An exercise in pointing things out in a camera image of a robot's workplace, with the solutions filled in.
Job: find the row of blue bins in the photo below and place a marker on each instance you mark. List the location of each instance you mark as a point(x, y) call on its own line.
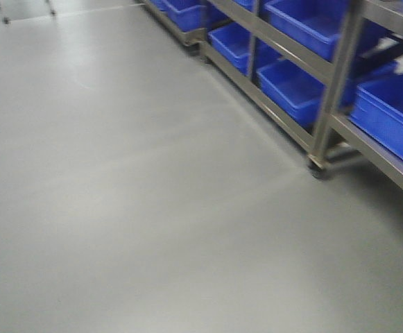
point(291, 86)

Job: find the steel rack on castors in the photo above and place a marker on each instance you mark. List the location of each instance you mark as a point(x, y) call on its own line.
point(187, 36)
point(340, 76)
point(378, 145)

